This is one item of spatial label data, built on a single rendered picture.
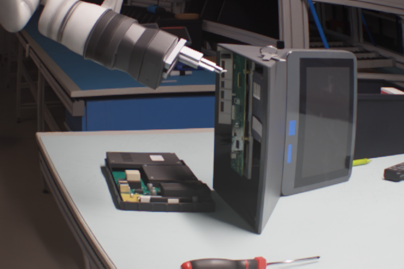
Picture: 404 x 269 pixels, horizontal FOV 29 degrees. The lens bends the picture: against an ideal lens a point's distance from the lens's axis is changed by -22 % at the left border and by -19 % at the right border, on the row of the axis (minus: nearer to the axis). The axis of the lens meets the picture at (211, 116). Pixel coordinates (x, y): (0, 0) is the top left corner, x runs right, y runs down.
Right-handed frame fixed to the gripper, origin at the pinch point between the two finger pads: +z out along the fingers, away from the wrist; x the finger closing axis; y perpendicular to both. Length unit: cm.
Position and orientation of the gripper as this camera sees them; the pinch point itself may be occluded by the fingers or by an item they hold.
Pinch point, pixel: (220, 71)
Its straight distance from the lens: 121.5
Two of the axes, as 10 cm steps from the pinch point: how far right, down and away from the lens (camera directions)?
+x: 1.8, -5.7, -8.0
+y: -4.1, 7.0, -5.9
